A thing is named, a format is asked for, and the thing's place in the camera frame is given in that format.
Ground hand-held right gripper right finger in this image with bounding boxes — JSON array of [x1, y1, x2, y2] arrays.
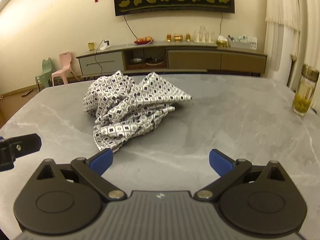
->
[[194, 149, 285, 202]]

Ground glass tea bottle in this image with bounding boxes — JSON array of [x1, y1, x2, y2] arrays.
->
[[292, 64, 320, 117]]

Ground grey television cabinet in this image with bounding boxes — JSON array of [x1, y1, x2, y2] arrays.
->
[[76, 41, 268, 78]]

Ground black white patterned garment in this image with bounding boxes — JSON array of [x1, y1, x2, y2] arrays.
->
[[83, 70, 193, 153]]

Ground green plastic chair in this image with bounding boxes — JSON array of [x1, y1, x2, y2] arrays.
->
[[35, 57, 54, 92]]

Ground set of clear glasses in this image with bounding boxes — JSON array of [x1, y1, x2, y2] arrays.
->
[[194, 26, 216, 43]]

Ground cream curtain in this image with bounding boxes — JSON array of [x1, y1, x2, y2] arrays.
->
[[264, 0, 320, 90]]

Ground black shoes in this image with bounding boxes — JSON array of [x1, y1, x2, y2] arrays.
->
[[146, 58, 167, 66]]

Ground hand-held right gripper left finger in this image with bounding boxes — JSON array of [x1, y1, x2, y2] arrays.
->
[[37, 148, 127, 202]]

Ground black power cable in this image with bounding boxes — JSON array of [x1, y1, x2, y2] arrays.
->
[[93, 39, 107, 75]]

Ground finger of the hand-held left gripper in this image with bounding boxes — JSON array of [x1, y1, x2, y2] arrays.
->
[[0, 134, 42, 172]]

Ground gold tissue box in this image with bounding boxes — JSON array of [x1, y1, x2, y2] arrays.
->
[[216, 35, 229, 47]]

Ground white storage basket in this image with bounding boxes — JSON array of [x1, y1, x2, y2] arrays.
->
[[228, 34, 258, 50]]

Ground pink plastic chair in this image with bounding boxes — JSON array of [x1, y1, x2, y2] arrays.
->
[[51, 52, 80, 85]]

